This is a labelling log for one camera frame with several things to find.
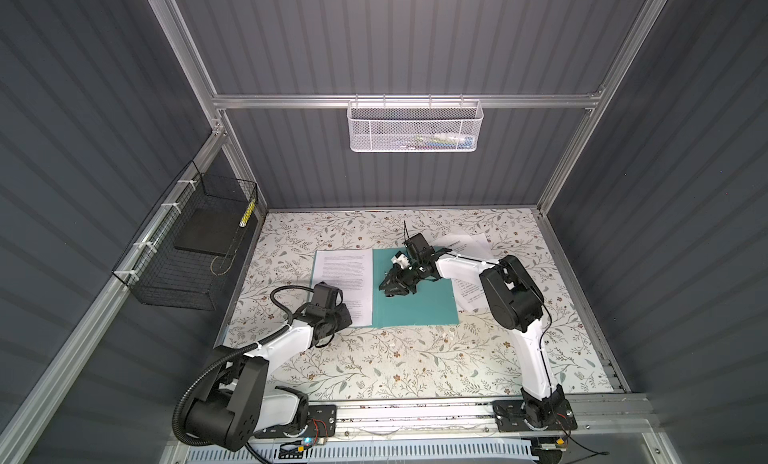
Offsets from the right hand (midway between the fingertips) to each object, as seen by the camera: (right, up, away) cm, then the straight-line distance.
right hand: (384, 291), depth 94 cm
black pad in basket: (-45, +19, -15) cm, 51 cm away
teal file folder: (+16, -4, 0) cm, 16 cm away
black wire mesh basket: (-49, +13, -22) cm, 55 cm away
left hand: (-12, -7, -3) cm, 14 cm away
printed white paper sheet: (-12, +6, +8) cm, 15 cm away
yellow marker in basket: (-37, +24, -13) cm, 46 cm away
